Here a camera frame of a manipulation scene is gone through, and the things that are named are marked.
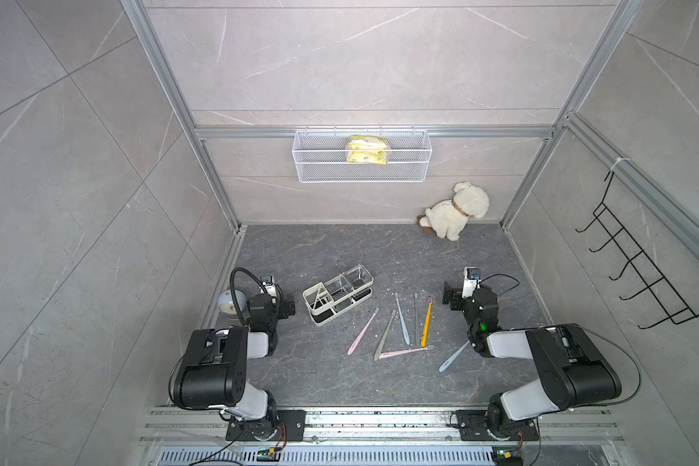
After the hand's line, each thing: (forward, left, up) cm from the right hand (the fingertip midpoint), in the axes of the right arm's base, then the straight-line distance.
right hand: (462, 281), depth 93 cm
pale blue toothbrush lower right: (-22, +7, -8) cm, 24 cm away
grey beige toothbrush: (-17, +28, -8) cm, 34 cm away
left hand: (-1, +62, -3) cm, 62 cm away
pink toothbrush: (-14, +33, -8) cm, 37 cm away
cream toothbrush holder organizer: (-8, +44, +3) cm, 45 cm away
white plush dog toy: (+28, -1, +2) cm, 28 cm away
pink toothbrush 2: (-20, +22, -8) cm, 30 cm away
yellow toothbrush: (-10, +12, -8) cm, 18 cm away
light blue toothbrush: (-13, +20, -7) cm, 24 cm away
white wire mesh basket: (+39, +47, +23) cm, 65 cm away
